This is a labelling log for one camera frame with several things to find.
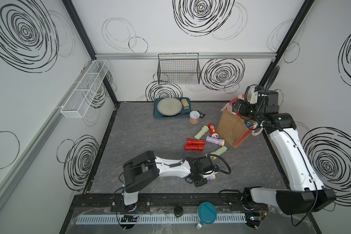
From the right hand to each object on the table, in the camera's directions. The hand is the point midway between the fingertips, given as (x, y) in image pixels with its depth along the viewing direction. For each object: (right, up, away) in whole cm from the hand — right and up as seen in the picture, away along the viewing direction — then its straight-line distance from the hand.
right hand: (240, 105), depth 72 cm
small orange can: (-19, -6, +33) cm, 39 cm away
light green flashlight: (-13, -15, +27) cm, 34 cm away
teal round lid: (-18, -49, -7) cm, 53 cm away
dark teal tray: (-26, -4, +44) cm, 51 cm away
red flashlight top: (-24, -22, +22) cm, 39 cm away
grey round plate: (-38, +2, +45) cm, 59 cm away
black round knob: (-31, -47, -7) cm, 57 cm away
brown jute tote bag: (+3, -13, +18) cm, 22 cm away
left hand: (-17, -41, +10) cm, 46 cm away
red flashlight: (-18, -25, +19) cm, 36 cm away
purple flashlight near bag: (-5, -22, +22) cm, 31 cm away
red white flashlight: (-7, -17, +27) cm, 33 cm away
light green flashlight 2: (-6, -28, +18) cm, 33 cm away
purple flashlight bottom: (-13, -39, +7) cm, 42 cm away
